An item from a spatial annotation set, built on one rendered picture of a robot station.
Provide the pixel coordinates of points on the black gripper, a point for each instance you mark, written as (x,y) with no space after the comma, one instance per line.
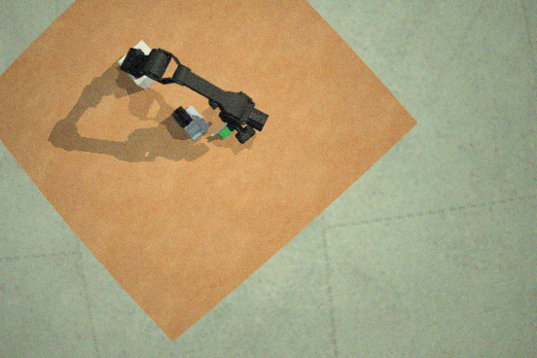
(243,134)

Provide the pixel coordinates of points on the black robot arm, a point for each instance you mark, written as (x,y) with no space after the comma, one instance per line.
(238,106)

